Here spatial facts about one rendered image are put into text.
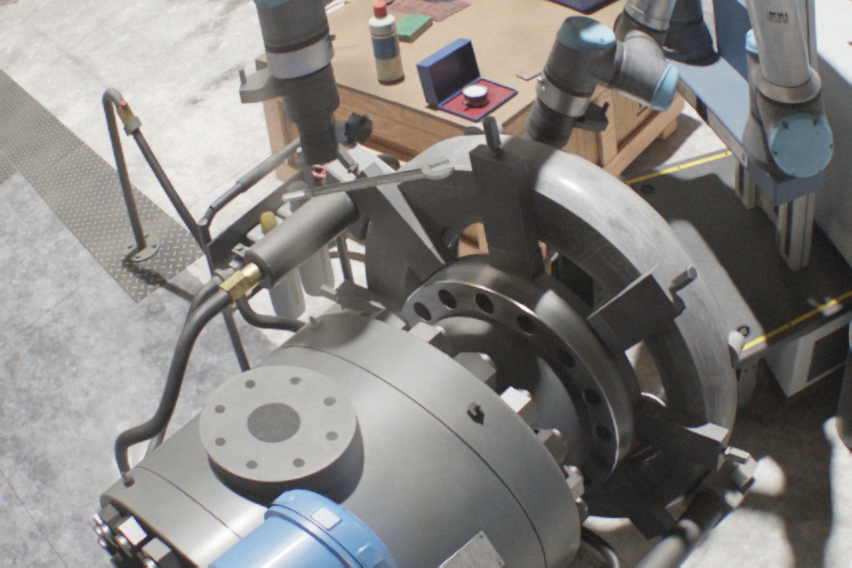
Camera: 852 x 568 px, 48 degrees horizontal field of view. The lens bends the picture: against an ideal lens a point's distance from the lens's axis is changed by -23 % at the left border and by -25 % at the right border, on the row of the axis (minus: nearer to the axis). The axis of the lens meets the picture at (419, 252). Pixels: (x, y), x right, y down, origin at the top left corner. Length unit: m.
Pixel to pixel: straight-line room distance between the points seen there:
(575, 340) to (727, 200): 1.11
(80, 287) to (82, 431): 0.63
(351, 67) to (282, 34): 1.54
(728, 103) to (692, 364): 0.79
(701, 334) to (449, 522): 0.46
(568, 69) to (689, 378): 0.52
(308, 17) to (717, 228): 1.40
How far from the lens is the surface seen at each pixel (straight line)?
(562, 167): 1.67
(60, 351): 3.17
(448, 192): 1.79
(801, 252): 2.51
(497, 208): 1.69
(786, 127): 1.83
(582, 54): 1.79
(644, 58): 1.83
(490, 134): 1.62
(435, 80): 2.80
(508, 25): 3.14
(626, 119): 3.25
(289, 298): 2.59
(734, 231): 2.63
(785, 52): 1.79
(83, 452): 2.84
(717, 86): 2.36
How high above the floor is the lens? 1.95
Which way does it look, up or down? 39 degrees down
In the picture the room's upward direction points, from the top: 9 degrees counter-clockwise
